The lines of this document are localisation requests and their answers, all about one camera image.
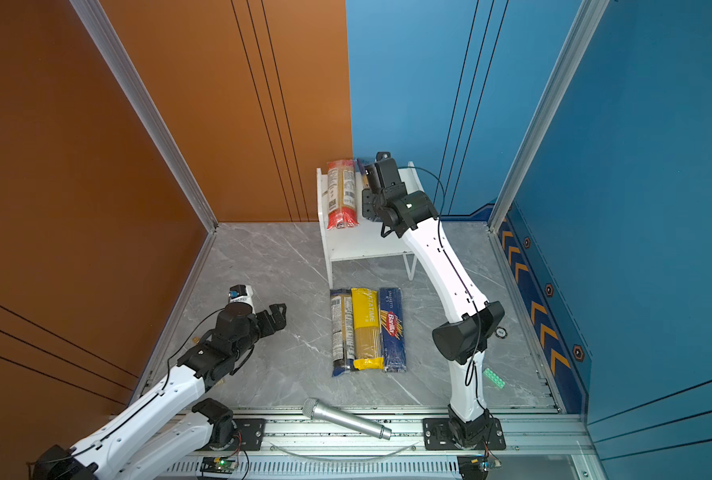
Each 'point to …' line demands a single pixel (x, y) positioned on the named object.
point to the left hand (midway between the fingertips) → (275, 307)
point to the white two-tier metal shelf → (365, 241)
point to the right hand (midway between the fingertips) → (373, 197)
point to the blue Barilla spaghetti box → (392, 330)
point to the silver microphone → (317, 410)
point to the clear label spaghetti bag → (342, 331)
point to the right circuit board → (473, 467)
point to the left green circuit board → (218, 465)
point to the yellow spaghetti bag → (366, 330)
